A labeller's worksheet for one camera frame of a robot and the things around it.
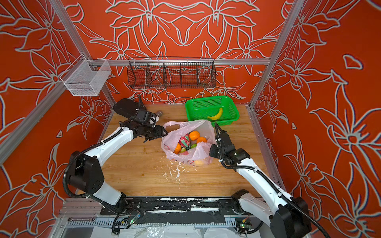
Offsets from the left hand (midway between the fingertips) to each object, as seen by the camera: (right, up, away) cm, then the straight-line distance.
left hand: (164, 132), depth 85 cm
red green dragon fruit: (+12, -6, +5) cm, 14 cm away
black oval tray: (-36, +17, +32) cm, 51 cm away
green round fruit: (+17, -9, +5) cm, 20 cm away
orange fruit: (+18, -2, +8) cm, 20 cm away
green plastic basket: (+36, +15, +30) cm, 50 cm away
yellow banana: (+36, +10, +25) cm, 45 cm away
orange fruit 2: (+22, -5, +7) cm, 24 cm away
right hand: (+26, -8, -4) cm, 28 cm away
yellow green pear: (+20, -17, -1) cm, 27 cm away
